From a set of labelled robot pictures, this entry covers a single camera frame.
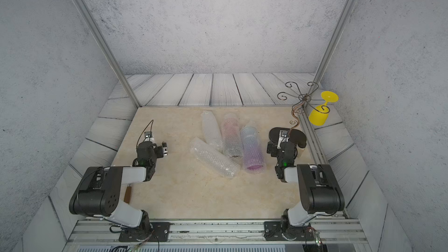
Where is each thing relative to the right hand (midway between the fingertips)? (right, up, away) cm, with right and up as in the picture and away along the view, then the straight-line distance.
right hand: (282, 140), depth 93 cm
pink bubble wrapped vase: (-27, +3, +1) cm, 27 cm away
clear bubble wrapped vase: (-38, +4, +11) cm, 40 cm away
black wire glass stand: (+6, +20, -13) cm, 25 cm away
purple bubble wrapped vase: (-16, -7, -9) cm, 20 cm away
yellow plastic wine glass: (+15, +11, -7) cm, 21 cm away
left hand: (-67, -1, +1) cm, 67 cm away
